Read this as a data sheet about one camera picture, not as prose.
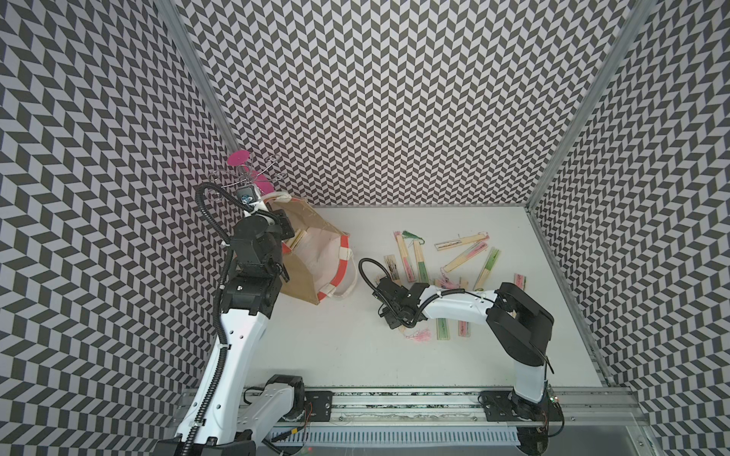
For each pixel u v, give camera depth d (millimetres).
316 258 883
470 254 1018
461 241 1057
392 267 992
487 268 991
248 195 528
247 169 1077
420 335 849
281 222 559
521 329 475
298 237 906
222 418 369
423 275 987
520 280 960
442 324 867
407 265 996
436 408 739
